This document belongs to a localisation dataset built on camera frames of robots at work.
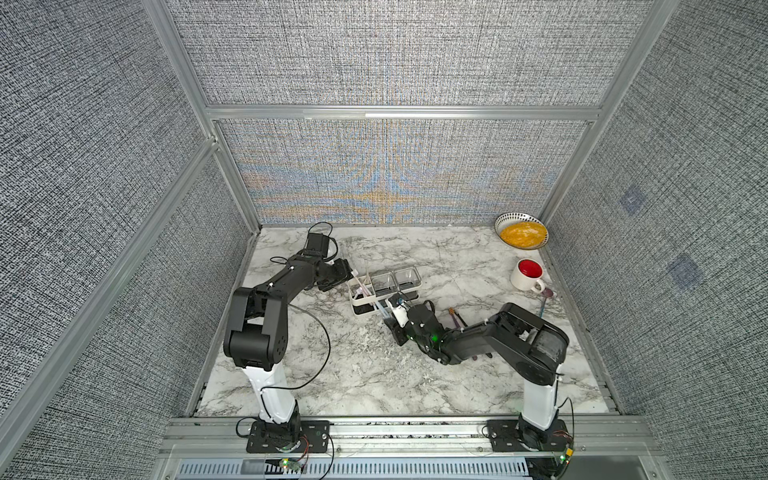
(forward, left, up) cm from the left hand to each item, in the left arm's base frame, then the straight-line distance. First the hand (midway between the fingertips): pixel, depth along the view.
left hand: (352, 272), depth 96 cm
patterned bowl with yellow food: (+17, -62, -1) cm, 64 cm away
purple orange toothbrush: (-13, -31, -7) cm, 35 cm away
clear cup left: (-6, -10, +1) cm, 12 cm away
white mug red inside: (-3, -57, -1) cm, 57 cm away
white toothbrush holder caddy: (-12, -3, +1) cm, 13 cm away
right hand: (-12, -11, -4) cm, 16 cm away
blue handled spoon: (-6, -64, -7) cm, 65 cm away
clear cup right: (-1, -18, -3) cm, 18 cm away
